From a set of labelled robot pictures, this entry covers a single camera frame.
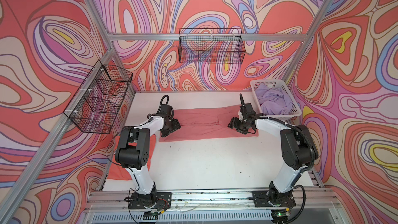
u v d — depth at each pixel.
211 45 0.96
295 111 0.99
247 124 0.72
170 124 0.88
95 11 0.77
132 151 0.49
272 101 1.05
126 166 0.51
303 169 0.50
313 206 0.73
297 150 0.49
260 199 0.73
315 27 0.84
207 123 1.01
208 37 0.86
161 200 0.72
